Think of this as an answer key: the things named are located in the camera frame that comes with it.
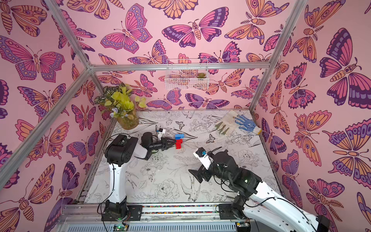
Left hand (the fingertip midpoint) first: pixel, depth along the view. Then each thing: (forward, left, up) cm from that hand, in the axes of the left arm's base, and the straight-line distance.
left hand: (177, 142), depth 97 cm
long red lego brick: (0, -1, -2) cm, 2 cm away
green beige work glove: (+18, -37, -3) cm, 42 cm away
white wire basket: (+34, -7, +30) cm, 46 cm away
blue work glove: (+18, -53, -3) cm, 56 cm away
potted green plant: (+21, +38, +18) cm, 46 cm away
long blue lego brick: (+5, -1, -1) cm, 5 cm away
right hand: (-22, -12, +17) cm, 30 cm away
